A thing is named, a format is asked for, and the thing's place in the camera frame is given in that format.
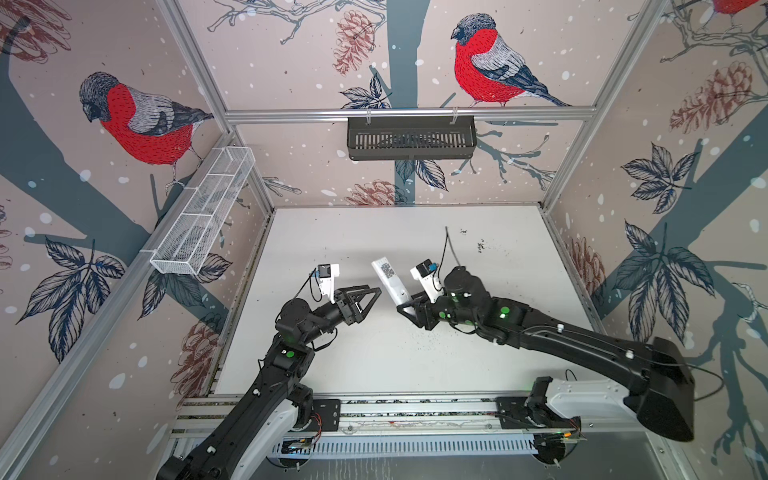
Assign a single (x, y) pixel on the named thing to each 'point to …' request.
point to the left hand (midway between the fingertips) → (374, 295)
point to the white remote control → (391, 281)
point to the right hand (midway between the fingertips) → (400, 308)
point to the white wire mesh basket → (204, 203)
